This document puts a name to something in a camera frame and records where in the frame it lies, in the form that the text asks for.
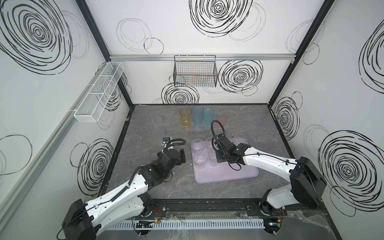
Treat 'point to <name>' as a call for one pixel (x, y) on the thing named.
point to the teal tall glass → (208, 114)
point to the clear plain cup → (212, 158)
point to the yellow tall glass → (185, 112)
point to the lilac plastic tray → (207, 170)
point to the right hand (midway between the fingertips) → (217, 156)
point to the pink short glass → (222, 119)
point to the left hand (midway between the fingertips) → (178, 150)
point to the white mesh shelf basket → (92, 107)
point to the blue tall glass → (197, 112)
